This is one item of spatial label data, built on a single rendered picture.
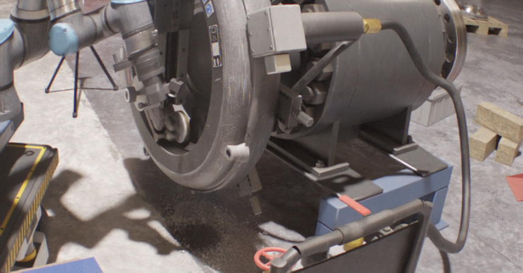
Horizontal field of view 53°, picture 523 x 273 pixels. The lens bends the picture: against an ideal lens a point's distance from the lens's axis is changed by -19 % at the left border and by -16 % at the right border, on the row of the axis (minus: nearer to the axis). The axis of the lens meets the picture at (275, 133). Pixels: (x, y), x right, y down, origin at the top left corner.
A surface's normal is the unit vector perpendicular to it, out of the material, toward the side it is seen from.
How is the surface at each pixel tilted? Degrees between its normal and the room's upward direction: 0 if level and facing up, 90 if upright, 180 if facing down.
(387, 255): 90
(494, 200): 0
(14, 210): 0
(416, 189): 90
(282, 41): 68
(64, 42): 94
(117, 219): 0
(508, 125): 90
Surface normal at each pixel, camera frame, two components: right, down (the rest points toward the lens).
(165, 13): 0.58, 0.35
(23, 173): 0.08, -0.91
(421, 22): 0.57, -0.06
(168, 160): -0.80, 0.17
